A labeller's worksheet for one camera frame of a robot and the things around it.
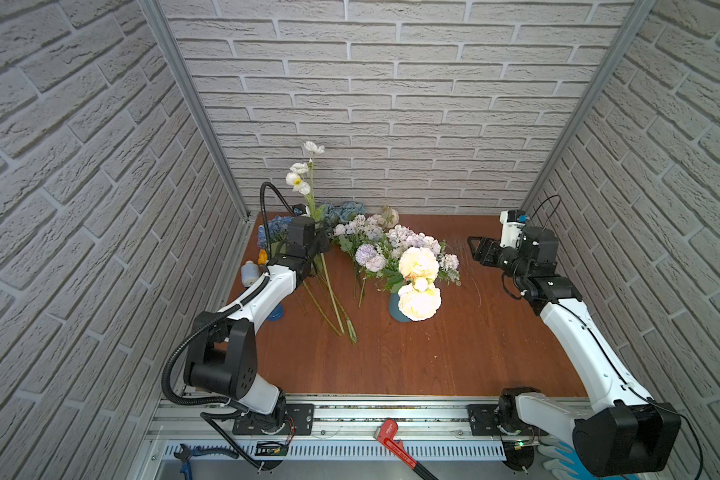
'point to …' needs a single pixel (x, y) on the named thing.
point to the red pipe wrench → (387, 433)
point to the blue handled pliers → (187, 453)
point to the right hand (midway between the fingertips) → (478, 236)
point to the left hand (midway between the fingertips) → (319, 227)
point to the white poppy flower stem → (300, 181)
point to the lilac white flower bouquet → (365, 233)
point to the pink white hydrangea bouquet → (400, 238)
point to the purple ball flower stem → (368, 258)
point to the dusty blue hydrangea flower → (344, 211)
